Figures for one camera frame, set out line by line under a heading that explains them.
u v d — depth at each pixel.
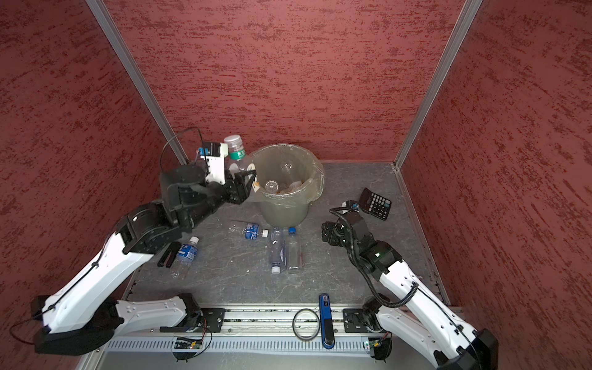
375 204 1.03
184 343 0.73
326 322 0.70
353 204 0.67
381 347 0.71
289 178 0.94
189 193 0.38
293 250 0.87
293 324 0.73
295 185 0.97
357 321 0.74
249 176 0.55
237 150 0.54
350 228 0.55
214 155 0.46
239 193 0.49
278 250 0.86
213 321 0.74
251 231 0.90
